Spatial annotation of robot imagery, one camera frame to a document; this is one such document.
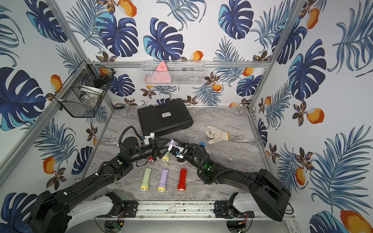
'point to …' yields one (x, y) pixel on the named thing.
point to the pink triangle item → (161, 75)
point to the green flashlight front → (146, 178)
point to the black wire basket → (85, 90)
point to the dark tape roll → (119, 107)
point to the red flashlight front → (181, 185)
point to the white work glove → (216, 134)
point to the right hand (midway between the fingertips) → (175, 140)
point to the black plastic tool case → (164, 117)
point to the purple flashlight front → (162, 187)
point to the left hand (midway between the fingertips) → (170, 141)
